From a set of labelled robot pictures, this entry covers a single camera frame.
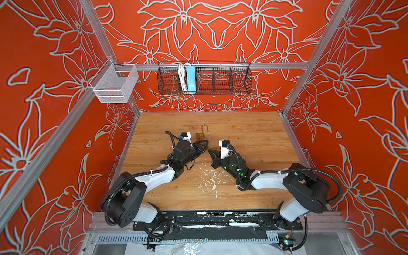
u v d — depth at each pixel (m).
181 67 0.88
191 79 0.90
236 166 0.63
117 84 0.95
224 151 0.72
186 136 0.79
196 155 0.76
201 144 0.77
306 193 0.44
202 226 0.73
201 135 1.07
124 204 0.42
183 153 0.63
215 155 0.75
